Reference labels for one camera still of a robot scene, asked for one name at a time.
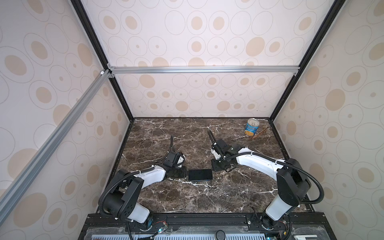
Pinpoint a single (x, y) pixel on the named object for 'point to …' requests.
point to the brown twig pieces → (257, 134)
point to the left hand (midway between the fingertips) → (191, 171)
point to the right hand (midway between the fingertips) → (214, 168)
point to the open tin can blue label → (252, 127)
